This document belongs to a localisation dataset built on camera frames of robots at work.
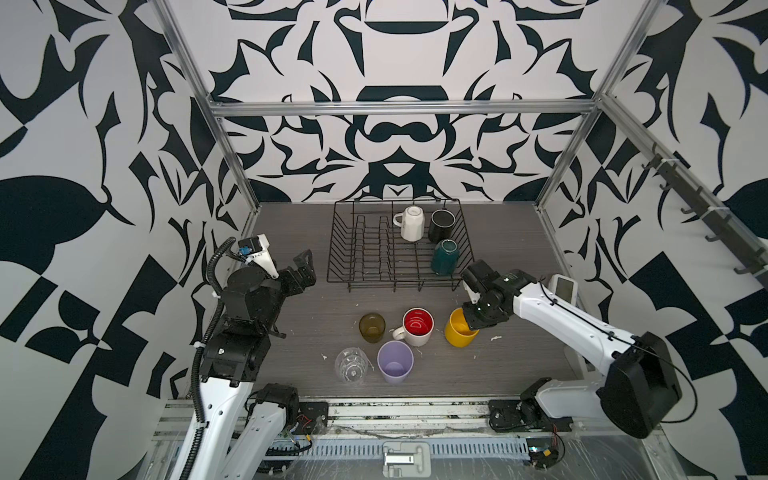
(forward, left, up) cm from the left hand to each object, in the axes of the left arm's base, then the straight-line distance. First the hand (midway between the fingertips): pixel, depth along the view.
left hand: (292, 252), depth 67 cm
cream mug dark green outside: (+18, -41, -30) cm, 54 cm away
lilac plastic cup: (-15, -23, -30) cm, 41 cm away
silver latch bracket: (-37, -24, -29) cm, 53 cm away
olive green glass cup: (-6, -17, -30) cm, 35 cm away
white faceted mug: (+26, -30, -21) cm, 45 cm away
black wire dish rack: (+25, -26, -31) cm, 48 cm away
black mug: (+25, -40, -20) cm, 52 cm away
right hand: (-7, -44, -24) cm, 51 cm away
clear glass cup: (-15, -11, -32) cm, 37 cm away
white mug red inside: (-5, -30, -32) cm, 44 cm away
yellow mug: (-11, -39, -22) cm, 46 cm away
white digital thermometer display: (+2, -73, -24) cm, 76 cm away
